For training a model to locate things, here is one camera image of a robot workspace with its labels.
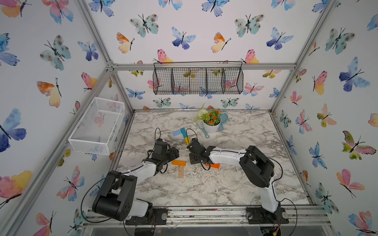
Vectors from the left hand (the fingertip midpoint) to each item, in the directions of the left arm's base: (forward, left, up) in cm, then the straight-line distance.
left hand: (176, 151), depth 93 cm
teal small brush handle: (+22, -16, -2) cm, 27 cm away
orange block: (-6, -2, -5) cm, 8 cm away
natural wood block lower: (-12, -3, -4) cm, 13 cm away
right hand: (-2, -10, -3) cm, 11 cm away
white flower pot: (+16, -23, 0) cm, 28 cm away
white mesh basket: (+10, +46, +13) cm, 49 cm away
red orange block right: (-8, -24, -4) cm, 25 cm away
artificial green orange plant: (+18, -23, +10) cm, 31 cm away
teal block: (+17, -4, -4) cm, 18 cm away
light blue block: (+17, +3, -5) cm, 18 cm away
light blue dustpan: (+31, -35, -4) cm, 47 cm away
